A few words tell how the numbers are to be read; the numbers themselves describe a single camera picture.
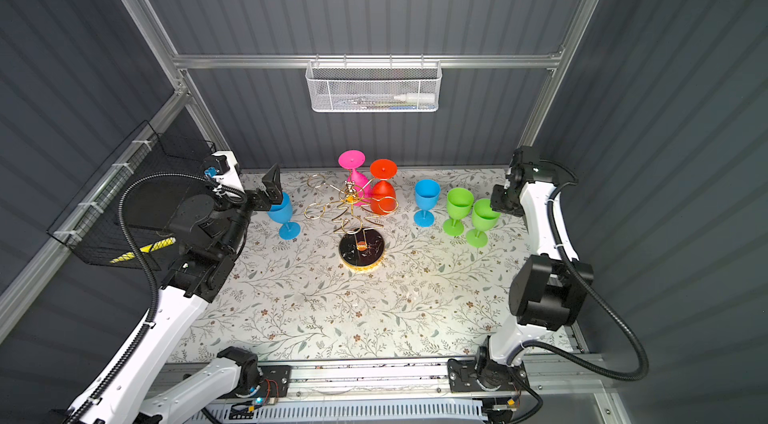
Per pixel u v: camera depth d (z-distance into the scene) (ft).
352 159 2.70
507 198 2.37
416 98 2.86
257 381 2.34
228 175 1.73
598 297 1.28
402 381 2.47
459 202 3.12
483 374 2.24
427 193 3.15
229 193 1.75
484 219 2.85
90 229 2.04
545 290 1.50
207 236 1.58
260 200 1.90
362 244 3.15
